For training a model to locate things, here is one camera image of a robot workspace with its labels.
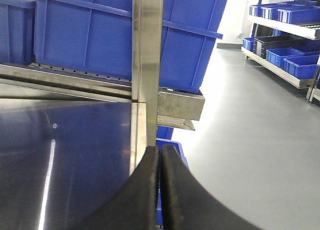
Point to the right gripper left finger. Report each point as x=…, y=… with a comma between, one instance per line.
x=145, y=190

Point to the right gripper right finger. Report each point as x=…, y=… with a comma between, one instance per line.
x=180, y=195

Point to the large blue plastic bin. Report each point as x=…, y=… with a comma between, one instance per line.
x=75, y=40

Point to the black plastic bin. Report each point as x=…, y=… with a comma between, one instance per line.
x=275, y=43

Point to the steel rack with black bin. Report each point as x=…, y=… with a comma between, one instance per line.
x=287, y=26

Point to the steel rack with roller shelves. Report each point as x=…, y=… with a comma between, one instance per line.
x=147, y=65

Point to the steel rack with perforated posts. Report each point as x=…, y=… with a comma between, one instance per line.
x=315, y=95

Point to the row of blue bins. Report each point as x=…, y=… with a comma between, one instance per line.
x=297, y=15

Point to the white wall socket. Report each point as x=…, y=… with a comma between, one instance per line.
x=240, y=34

